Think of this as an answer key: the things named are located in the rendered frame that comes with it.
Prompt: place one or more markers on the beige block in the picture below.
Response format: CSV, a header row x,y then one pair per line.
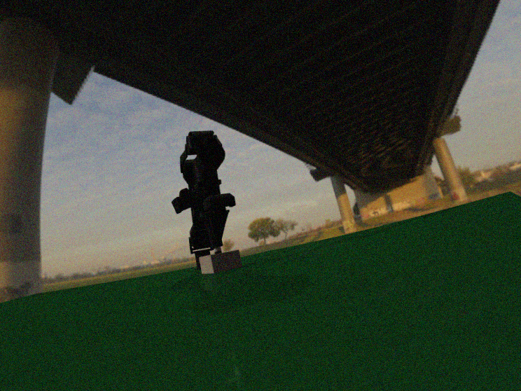
x,y
216,263

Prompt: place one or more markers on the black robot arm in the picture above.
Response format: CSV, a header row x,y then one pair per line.
x,y
210,156

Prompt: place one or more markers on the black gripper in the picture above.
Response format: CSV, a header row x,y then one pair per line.
x,y
213,212

